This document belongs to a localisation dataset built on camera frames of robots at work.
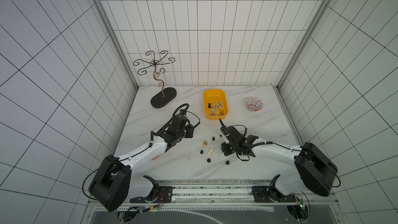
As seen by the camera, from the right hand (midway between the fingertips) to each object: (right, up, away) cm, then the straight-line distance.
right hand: (221, 144), depth 88 cm
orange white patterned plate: (-29, +5, -33) cm, 45 cm away
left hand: (-19, +8, -2) cm, 21 cm away
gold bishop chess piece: (+2, +17, +14) cm, 22 cm away
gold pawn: (-10, +1, 0) cm, 10 cm away
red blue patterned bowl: (+25, +23, +18) cm, 39 cm away
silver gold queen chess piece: (-4, +17, +13) cm, 21 cm away
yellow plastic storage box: (-2, +23, +15) cm, 28 cm away
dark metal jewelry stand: (-35, +31, +25) cm, 53 cm away
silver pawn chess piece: (+2, +23, +17) cm, 28 cm away
